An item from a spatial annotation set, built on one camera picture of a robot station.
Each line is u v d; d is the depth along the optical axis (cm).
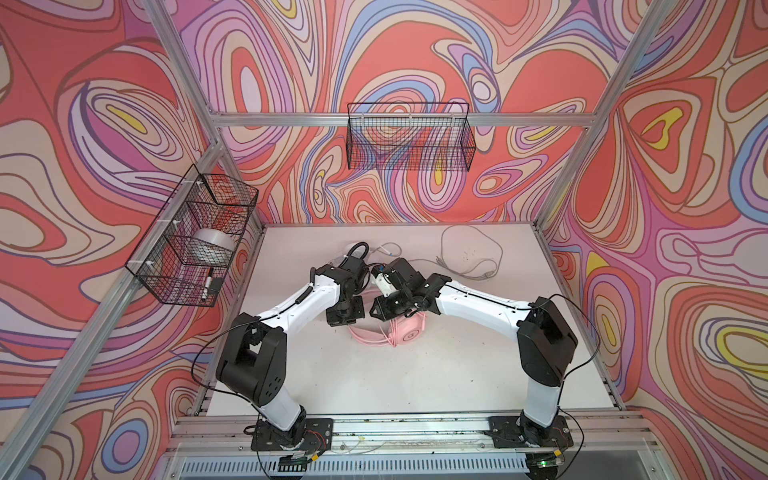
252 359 45
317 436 73
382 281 77
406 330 78
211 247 71
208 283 72
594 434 77
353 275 73
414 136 96
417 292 64
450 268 106
